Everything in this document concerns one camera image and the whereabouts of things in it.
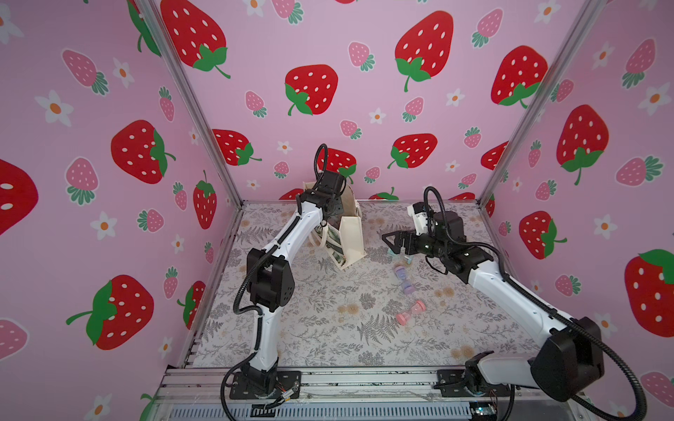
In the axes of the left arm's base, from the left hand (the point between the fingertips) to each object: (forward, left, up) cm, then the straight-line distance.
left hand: (335, 206), depth 94 cm
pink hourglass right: (-35, -23, -16) cm, 45 cm away
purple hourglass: (-23, -26, -16) cm, 38 cm away
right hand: (-19, -17, +5) cm, 26 cm away
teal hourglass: (-28, -22, +8) cm, 36 cm away
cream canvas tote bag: (-13, -4, -6) cm, 15 cm away
